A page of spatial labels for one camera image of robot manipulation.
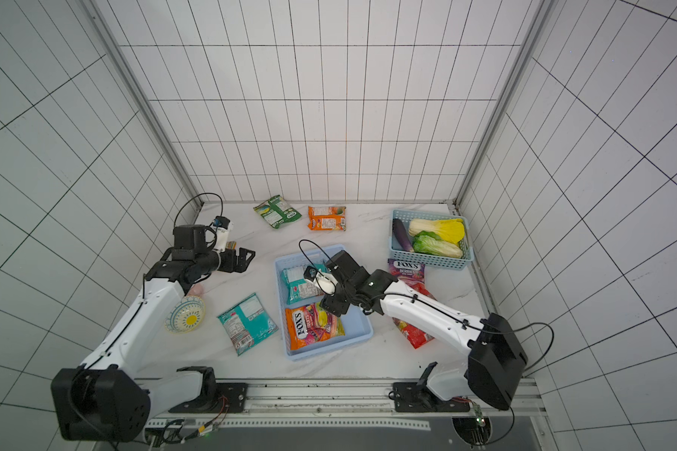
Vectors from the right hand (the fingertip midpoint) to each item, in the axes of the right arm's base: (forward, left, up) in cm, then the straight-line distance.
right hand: (320, 292), depth 79 cm
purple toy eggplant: (+30, -27, -9) cm, 42 cm away
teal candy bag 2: (-7, +23, -11) cm, 26 cm away
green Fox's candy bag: (+41, +24, -10) cm, 48 cm away
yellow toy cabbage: (+30, -43, -5) cm, 53 cm away
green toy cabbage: (+24, -36, -6) cm, 44 cm away
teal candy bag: (+6, +10, -9) cm, 14 cm away
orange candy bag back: (+38, +3, -11) cm, 40 cm away
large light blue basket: (-4, -11, -14) cm, 18 cm away
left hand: (+8, +26, +5) cm, 28 cm away
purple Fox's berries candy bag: (+14, -30, -11) cm, 35 cm away
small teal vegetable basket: (+21, -24, -7) cm, 33 cm away
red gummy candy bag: (-8, -28, -9) cm, 30 cm away
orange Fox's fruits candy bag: (-5, +4, -10) cm, 12 cm away
